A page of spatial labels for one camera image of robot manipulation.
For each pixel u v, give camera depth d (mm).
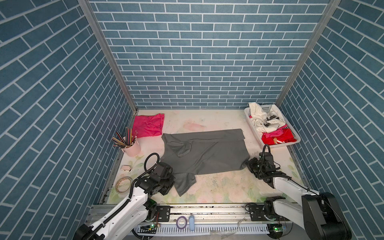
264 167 705
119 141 883
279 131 945
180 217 731
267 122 1019
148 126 1054
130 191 536
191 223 691
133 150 892
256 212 738
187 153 954
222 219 737
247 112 1083
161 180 632
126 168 868
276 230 699
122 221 469
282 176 597
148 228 714
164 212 737
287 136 958
